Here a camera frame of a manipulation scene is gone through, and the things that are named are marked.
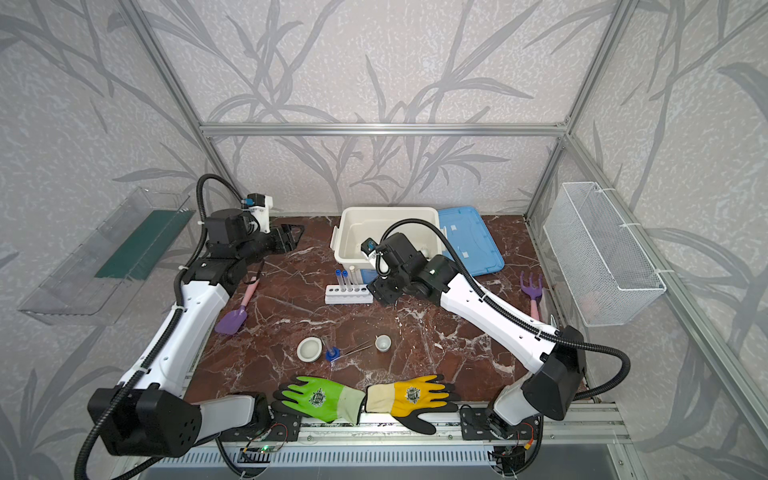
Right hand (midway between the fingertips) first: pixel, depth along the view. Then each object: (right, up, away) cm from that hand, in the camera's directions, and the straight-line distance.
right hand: (384, 266), depth 76 cm
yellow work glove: (+6, -34, -1) cm, 35 cm away
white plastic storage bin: (-11, +13, +31) cm, 35 cm away
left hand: (-21, +13, 0) cm, 25 cm away
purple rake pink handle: (+49, -11, +23) cm, 55 cm away
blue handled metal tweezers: (-15, -26, +9) cm, 31 cm away
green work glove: (-18, -34, +1) cm, 39 cm away
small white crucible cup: (-1, -23, +10) cm, 25 cm away
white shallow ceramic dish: (-22, -25, +9) cm, 34 cm away
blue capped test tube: (-14, -3, +10) cm, 17 cm away
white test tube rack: (-17, -11, +19) cm, 28 cm away
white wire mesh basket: (+48, 0, -15) cm, 50 cm away
